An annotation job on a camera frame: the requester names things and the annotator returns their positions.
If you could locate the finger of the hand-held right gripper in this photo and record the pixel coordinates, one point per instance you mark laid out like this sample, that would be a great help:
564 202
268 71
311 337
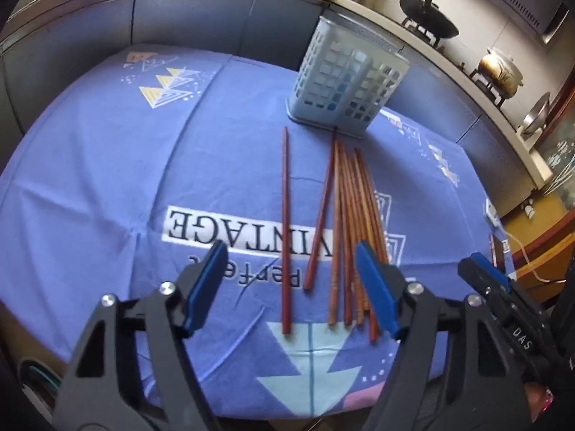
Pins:
476 276
492 269

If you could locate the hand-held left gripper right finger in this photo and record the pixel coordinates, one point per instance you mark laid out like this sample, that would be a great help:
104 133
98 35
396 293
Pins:
375 287

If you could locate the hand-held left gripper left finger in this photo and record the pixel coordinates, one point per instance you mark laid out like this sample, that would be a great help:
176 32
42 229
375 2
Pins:
209 283

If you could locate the group of wooden chopsticks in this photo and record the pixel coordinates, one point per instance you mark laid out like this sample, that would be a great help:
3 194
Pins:
348 233

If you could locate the dark red wooden chopstick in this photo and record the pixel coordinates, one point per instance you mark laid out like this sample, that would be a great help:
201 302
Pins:
285 233
321 215

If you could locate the pale blue plastic utensil basket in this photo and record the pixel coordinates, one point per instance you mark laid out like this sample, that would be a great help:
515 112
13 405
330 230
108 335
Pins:
332 81

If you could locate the white power strip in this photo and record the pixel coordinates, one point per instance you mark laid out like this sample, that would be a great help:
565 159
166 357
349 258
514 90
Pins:
491 213

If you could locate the brown wooden cabinet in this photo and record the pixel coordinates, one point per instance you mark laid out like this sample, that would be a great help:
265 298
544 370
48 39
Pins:
543 233

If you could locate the small white bottle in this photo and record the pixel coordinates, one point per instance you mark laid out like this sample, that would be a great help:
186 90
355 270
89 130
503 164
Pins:
529 211

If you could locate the patterned glass door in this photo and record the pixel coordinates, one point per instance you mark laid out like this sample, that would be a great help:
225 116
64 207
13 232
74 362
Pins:
559 157

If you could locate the blue printed tablecloth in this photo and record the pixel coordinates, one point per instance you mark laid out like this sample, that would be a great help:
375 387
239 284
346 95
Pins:
112 166

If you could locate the stainless steel bowl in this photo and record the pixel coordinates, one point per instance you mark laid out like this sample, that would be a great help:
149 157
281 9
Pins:
537 116

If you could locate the black gas stove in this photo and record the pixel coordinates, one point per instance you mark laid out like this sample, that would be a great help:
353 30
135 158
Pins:
492 92

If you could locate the dark round container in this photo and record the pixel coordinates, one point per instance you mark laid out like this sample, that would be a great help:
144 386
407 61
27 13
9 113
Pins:
36 381

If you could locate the black wok with lid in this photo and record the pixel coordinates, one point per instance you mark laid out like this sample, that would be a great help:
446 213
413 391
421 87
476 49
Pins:
426 13

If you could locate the grey range hood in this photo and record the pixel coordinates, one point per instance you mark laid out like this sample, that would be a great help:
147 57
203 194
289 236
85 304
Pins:
516 0

